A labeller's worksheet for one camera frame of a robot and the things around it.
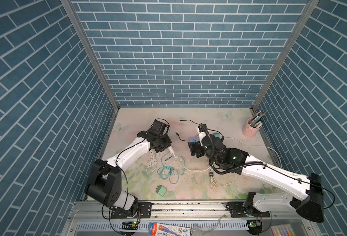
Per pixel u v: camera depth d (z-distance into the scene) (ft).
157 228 2.23
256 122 3.16
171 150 2.76
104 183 1.39
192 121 3.67
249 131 3.19
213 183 2.65
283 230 2.23
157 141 2.10
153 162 2.99
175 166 2.92
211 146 1.65
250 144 3.27
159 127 2.24
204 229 2.26
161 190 2.58
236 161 1.63
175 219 2.37
